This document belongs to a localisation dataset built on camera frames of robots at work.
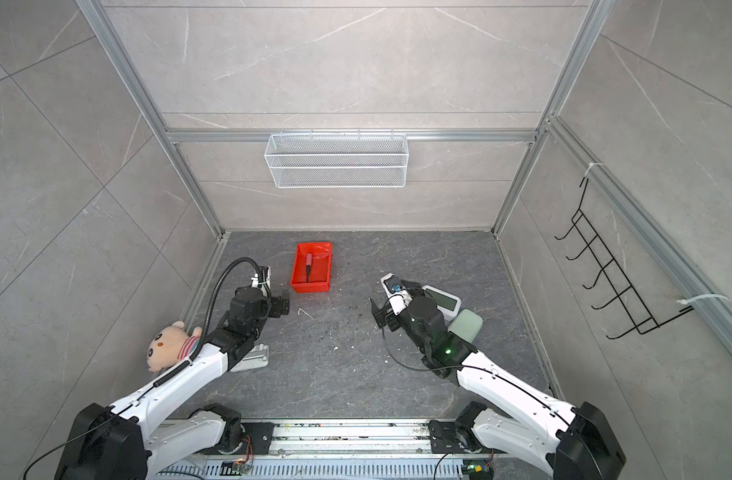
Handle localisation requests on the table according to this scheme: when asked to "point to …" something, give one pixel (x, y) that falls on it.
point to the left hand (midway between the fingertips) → (268, 280)
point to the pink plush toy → (171, 344)
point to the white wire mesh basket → (337, 161)
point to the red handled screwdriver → (309, 262)
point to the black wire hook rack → (625, 296)
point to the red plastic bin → (320, 270)
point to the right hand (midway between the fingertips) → (389, 287)
